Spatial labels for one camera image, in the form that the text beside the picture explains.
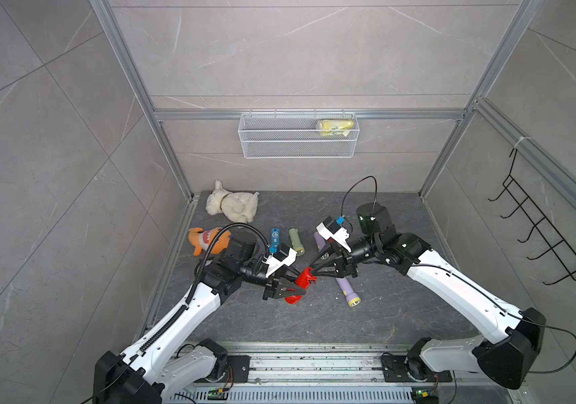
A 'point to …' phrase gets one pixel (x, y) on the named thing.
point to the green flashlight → (296, 241)
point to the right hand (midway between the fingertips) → (314, 270)
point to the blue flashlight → (274, 239)
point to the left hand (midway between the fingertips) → (305, 284)
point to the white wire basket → (294, 135)
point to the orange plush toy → (201, 240)
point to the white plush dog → (239, 206)
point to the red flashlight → (304, 278)
